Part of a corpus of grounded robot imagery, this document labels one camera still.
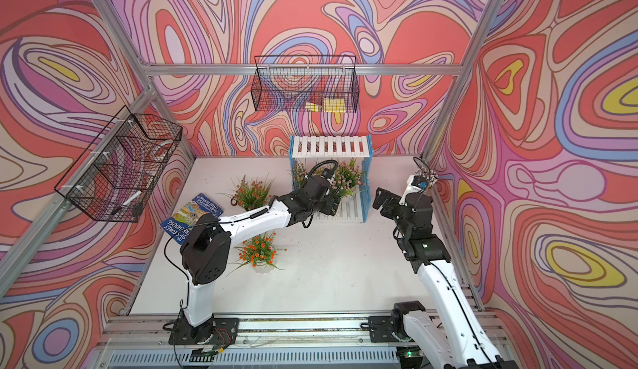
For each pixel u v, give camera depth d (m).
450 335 0.42
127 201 0.73
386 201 0.68
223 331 0.73
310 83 0.96
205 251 0.49
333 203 0.80
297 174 0.95
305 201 0.69
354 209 0.98
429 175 0.91
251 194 0.88
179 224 0.93
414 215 0.54
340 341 0.73
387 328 0.73
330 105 0.82
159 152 0.87
